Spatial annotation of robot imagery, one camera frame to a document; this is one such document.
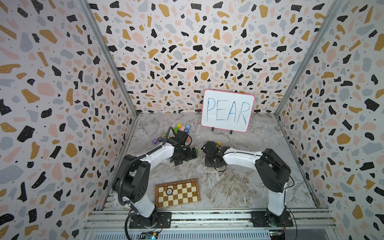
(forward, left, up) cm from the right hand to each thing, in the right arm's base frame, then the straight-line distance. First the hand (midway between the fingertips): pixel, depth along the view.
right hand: (208, 163), depth 94 cm
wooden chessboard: (-19, +17, +3) cm, 26 cm away
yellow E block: (+15, -7, 0) cm, 16 cm away
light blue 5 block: (+29, +16, +1) cm, 33 cm away
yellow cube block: (+30, +22, +1) cm, 37 cm away
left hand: (0, +9, +6) cm, 11 cm away
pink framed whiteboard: (+32, -13, +15) cm, 38 cm away
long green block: (+1, +7, +13) cm, 15 cm away
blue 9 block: (+25, +16, +1) cm, 30 cm away
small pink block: (+27, +19, +2) cm, 33 cm away
